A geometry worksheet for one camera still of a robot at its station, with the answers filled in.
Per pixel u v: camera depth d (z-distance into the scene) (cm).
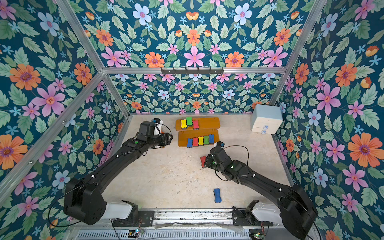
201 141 101
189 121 96
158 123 75
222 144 75
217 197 79
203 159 84
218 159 62
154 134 68
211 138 103
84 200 41
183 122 94
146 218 73
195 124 93
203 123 95
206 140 101
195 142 101
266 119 99
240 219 74
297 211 40
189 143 100
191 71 93
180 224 72
